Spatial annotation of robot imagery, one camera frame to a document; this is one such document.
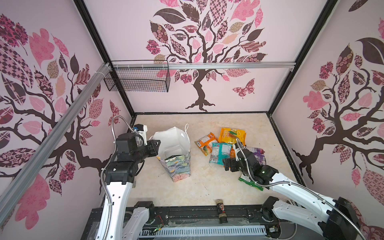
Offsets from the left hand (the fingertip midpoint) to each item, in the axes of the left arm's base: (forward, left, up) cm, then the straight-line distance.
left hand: (159, 144), depth 69 cm
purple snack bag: (+7, -58, -23) cm, 63 cm away
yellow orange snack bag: (+21, -41, -22) cm, 51 cm away
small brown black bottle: (-26, -31, -24) cm, 47 cm away
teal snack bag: (+10, -33, -24) cm, 42 cm away
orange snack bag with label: (+17, -24, -25) cm, 39 cm away
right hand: (+1, -37, -15) cm, 40 cm away
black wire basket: (+48, +20, +6) cm, 53 cm away
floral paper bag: (+10, -4, -28) cm, 30 cm away
